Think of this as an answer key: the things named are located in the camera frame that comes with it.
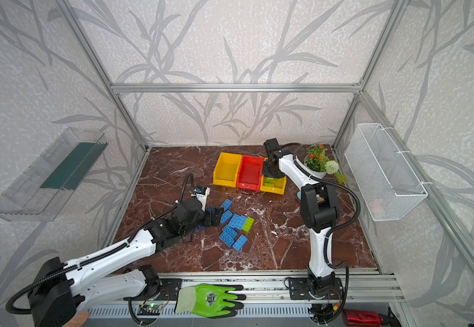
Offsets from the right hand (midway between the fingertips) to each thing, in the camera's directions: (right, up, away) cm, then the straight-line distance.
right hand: (269, 167), depth 99 cm
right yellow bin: (+5, -9, +4) cm, 11 cm away
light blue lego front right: (-14, -31, -15) cm, 37 cm away
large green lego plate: (-11, -25, -10) cm, 29 cm away
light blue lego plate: (-15, -24, -9) cm, 30 cm away
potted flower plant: (+22, +3, -3) cm, 22 cm away
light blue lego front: (-20, -30, -14) cm, 39 cm away
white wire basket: (+33, -4, -36) cm, 49 cm away
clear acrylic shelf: (-77, -7, -34) cm, 85 cm away
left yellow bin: (-23, -2, +9) cm, 25 cm away
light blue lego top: (-21, -18, -4) cm, 28 cm away
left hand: (-22, -14, -19) cm, 32 cm away
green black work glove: (-24, -46, -28) cm, 59 cm away
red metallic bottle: (+27, -49, -32) cm, 65 cm away
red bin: (-10, -5, +9) cm, 14 cm away
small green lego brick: (0, -8, +3) cm, 8 cm away
